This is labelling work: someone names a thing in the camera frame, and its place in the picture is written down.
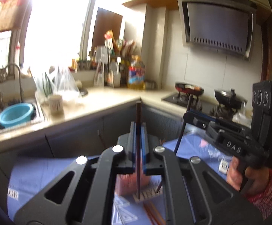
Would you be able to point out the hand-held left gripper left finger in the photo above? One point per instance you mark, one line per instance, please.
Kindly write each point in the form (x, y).
(134, 145)

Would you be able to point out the kitchen counter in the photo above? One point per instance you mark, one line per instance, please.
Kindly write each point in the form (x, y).
(79, 131)

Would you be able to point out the blue printed tablecloth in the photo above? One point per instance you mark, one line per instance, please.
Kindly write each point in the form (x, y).
(33, 180)

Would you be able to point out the pink plastic chopstick holder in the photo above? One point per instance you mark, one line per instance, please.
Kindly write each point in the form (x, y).
(126, 182)

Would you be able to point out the plastic bag with green onions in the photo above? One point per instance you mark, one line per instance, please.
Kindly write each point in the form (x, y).
(63, 82)

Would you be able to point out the bundle of wooden chopsticks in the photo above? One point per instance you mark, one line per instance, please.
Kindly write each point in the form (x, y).
(151, 212)

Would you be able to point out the red frying pan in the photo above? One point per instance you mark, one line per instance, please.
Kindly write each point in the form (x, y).
(189, 89)

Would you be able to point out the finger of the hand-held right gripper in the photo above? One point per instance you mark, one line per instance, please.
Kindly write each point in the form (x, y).
(204, 115)
(195, 121)

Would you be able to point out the black wok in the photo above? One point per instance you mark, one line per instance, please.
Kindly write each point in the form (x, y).
(229, 97)

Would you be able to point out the small white square device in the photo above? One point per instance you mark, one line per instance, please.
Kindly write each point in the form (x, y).
(223, 166)

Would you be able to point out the black gas stove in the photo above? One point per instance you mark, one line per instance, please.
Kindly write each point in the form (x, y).
(173, 99)

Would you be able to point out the rack of seasoning packets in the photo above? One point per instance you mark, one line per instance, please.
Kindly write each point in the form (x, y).
(119, 46)

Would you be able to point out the range hood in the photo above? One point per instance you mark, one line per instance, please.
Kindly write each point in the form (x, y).
(218, 23)

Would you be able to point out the blue plastic basin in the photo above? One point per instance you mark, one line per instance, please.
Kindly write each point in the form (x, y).
(14, 116)

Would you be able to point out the brown board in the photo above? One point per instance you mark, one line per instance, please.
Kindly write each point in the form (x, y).
(105, 32)

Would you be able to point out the person's right forearm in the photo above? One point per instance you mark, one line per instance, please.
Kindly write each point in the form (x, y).
(270, 198)

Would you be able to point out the steel sink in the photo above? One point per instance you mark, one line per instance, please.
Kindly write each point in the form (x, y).
(38, 112)

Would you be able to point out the white mug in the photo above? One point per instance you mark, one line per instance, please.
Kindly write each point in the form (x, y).
(55, 105)

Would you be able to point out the dark wooden chopstick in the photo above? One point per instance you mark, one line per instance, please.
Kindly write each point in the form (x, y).
(138, 112)
(180, 136)

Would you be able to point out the person's right hand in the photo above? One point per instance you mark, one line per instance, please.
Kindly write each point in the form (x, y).
(257, 180)

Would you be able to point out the cooking oil bottle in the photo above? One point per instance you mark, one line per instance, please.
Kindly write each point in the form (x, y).
(136, 75)

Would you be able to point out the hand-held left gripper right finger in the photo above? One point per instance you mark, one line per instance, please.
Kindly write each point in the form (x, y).
(144, 145)

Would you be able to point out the clear plastic bag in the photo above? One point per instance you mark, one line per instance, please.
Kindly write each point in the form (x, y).
(241, 116)

